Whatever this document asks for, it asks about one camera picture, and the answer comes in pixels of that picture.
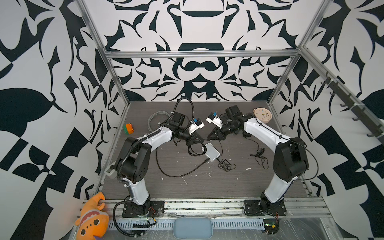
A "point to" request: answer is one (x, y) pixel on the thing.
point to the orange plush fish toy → (93, 221)
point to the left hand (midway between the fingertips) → (203, 138)
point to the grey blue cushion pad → (192, 228)
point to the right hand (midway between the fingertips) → (211, 134)
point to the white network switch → (212, 153)
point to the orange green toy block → (128, 128)
